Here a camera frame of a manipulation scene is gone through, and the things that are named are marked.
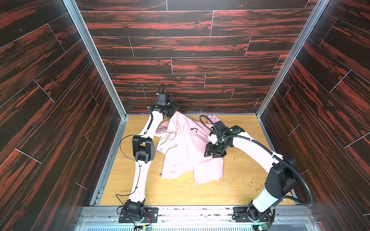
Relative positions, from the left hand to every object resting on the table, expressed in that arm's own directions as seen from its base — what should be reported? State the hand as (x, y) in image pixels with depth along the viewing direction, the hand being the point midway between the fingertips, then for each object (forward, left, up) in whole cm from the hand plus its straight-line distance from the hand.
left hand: (179, 107), depth 101 cm
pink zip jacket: (-25, -3, -13) cm, 28 cm away
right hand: (-35, -20, -6) cm, 40 cm away
